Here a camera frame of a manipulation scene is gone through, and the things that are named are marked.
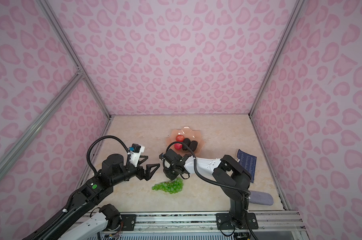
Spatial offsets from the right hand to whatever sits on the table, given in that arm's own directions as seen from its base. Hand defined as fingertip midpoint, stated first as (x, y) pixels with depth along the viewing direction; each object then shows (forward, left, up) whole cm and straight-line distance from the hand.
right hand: (170, 172), depth 87 cm
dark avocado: (+18, -13, 0) cm, 22 cm away
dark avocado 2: (+21, -10, 0) cm, 24 cm away
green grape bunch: (-8, -4, +1) cm, 9 cm away
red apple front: (+17, -4, +1) cm, 18 cm away
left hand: (-3, +5, +20) cm, 21 cm away
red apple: (+23, -4, +2) cm, 23 cm away
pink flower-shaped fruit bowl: (+28, -10, 0) cm, 30 cm away
